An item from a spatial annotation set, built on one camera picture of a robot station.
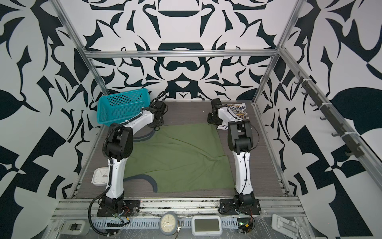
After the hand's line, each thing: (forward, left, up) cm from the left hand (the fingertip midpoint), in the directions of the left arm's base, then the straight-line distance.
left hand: (157, 119), depth 102 cm
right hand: (+2, -38, -4) cm, 39 cm away
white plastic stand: (-60, -64, -3) cm, 88 cm away
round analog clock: (-57, -11, -2) cm, 58 cm away
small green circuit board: (-59, -47, -7) cm, 75 cm away
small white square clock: (-35, +27, -3) cm, 45 cm away
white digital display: (-59, -28, -1) cm, 65 cm away
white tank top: (-17, -42, +25) cm, 52 cm away
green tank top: (-25, -15, -6) cm, 30 cm away
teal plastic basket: (+18, +32, -5) cm, 37 cm away
